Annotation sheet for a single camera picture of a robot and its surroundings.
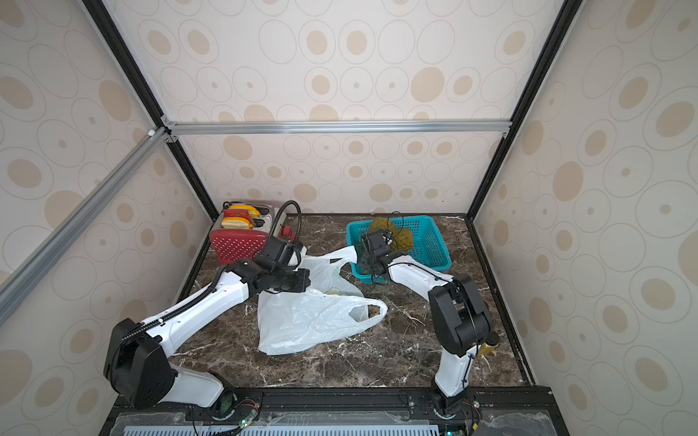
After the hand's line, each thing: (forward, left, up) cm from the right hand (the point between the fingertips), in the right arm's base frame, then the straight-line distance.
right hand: (364, 262), depth 95 cm
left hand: (-13, +14, +8) cm, 20 cm away
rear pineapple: (+10, -14, 0) cm, 17 cm away
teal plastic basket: (+13, -24, -6) cm, 29 cm away
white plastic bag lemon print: (-20, +10, +3) cm, 22 cm away
